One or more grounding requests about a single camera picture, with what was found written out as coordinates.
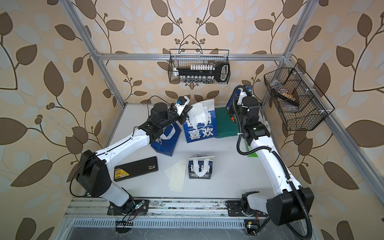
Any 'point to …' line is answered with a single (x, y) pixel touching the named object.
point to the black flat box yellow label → (135, 168)
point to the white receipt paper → (198, 109)
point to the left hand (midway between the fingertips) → (187, 102)
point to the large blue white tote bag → (194, 132)
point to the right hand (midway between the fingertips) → (235, 97)
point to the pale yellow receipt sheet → (175, 176)
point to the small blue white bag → (200, 167)
